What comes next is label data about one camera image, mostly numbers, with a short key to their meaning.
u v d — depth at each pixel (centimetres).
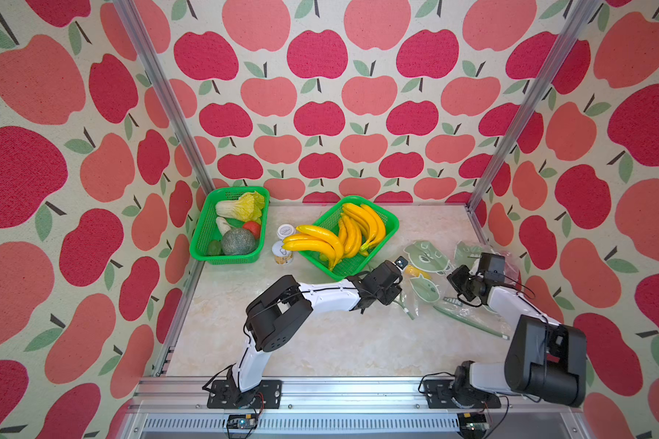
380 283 70
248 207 108
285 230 104
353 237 98
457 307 88
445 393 73
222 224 109
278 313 52
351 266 100
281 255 98
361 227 107
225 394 73
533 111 88
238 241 96
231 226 110
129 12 69
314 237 90
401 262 78
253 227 104
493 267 70
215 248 100
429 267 94
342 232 101
